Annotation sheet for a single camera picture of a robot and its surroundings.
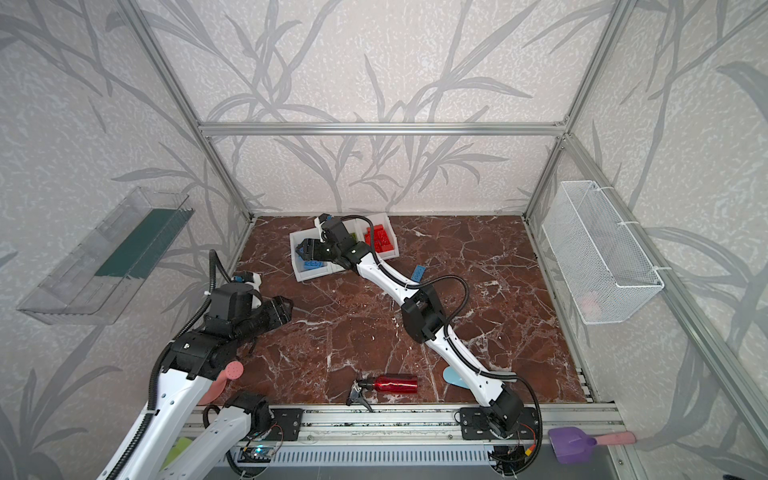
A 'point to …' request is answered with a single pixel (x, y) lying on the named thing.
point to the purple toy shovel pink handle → (572, 446)
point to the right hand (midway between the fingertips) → (305, 241)
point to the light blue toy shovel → (451, 376)
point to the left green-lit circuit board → (256, 454)
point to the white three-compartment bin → (296, 240)
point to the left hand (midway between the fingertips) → (290, 297)
